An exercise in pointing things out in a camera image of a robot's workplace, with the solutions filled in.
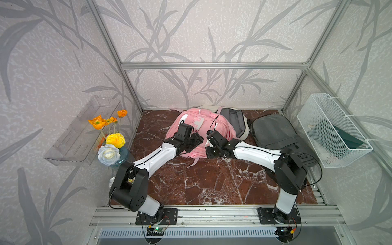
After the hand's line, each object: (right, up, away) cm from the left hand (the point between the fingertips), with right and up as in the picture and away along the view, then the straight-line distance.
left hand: (201, 140), depth 87 cm
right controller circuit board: (+40, -43, -15) cm, 61 cm away
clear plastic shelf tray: (-51, +1, -23) cm, 56 cm away
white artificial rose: (-36, -2, -28) cm, 45 cm away
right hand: (+3, -6, +1) cm, 7 cm away
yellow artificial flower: (-37, +3, -20) cm, 42 cm away
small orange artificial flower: (-38, +15, -14) cm, 43 cm away
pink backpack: (+1, +12, +17) cm, 20 cm away
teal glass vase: (-43, -6, -5) cm, 43 cm away
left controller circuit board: (-21, -42, -16) cm, 49 cm away
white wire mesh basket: (+69, +20, -1) cm, 72 cm away
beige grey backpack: (+26, +14, +27) cm, 40 cm away
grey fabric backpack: (+52, +3, +15) cm, 54 cm away
